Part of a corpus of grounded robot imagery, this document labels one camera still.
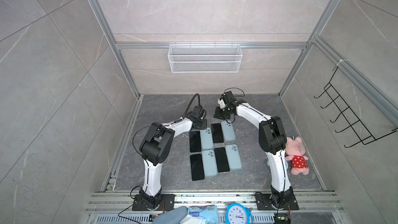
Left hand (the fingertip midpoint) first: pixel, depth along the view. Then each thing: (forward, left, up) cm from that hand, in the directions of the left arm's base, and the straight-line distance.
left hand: (203, 121), depth 100 cm
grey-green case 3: (-26, -2, -4) cm, 27 cm away
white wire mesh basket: (+33, -2, +26) cm, 42 cm away
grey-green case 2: (-6, -16, -4) cm, 18 cm away
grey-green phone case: (-23, -17, -4) cm, 29 cm away
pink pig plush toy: (-23, -50, +4) cm, 55 cm away
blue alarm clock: (-51, -13, -1) cm, 52 cm away
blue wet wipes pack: (-50, 0, +2) cm, 50 cm away
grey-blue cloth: (-50, +16, 0) cm, 53 cm away
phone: (-27, -9, -4) cm, 29 cm away
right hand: (+3, -7, +2) cm, 8 cm away
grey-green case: (-11, -2, -4) cm, 12 cm away
